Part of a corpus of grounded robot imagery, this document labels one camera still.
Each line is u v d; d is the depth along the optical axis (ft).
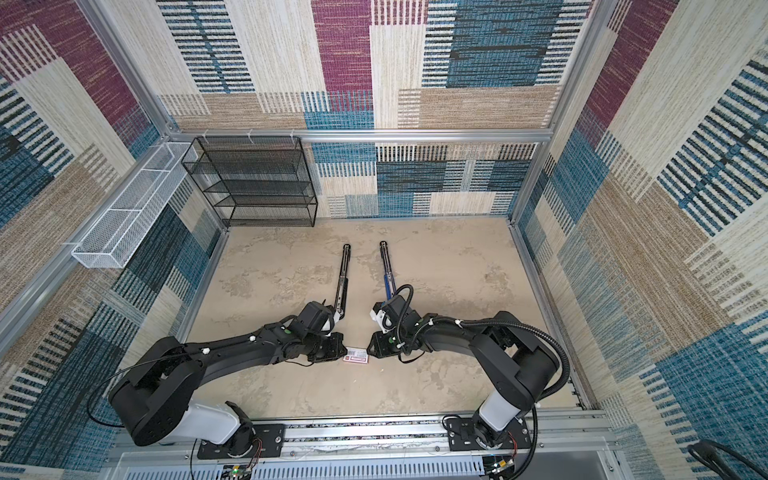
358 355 2.84
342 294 3.19
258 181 3.63
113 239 2.33
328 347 2.52
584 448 2.36
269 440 2.41
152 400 1.40
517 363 1.49
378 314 2.73
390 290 3.25
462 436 2.39
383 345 2.54
